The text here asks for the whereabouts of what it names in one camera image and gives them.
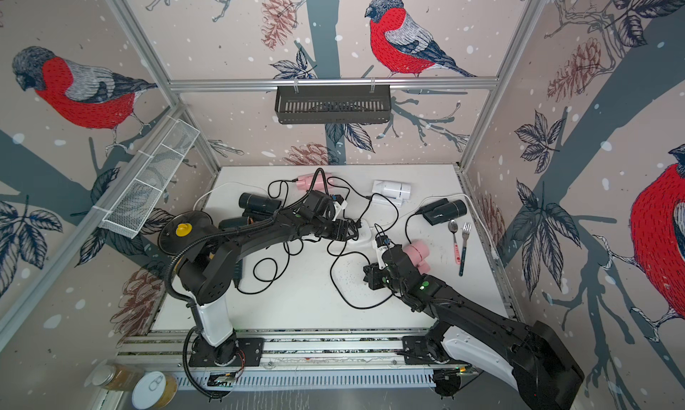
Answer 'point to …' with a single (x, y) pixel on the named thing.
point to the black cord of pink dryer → (282, 181)
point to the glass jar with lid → (119, 376)
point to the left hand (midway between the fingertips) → (356, 230)
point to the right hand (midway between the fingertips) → (365, 265)
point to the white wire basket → (130, 209)
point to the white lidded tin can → (154, 389)
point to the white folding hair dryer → (398, 192)
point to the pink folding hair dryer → (305, 182)
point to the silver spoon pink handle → (453, 226)
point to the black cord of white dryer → (348, 194)
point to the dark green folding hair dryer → (443, 209)
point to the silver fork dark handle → (466, 230)
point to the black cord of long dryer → (286, 248)
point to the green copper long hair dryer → (235, 222)
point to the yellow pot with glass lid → (177, 231)
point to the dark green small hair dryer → (253, 204)
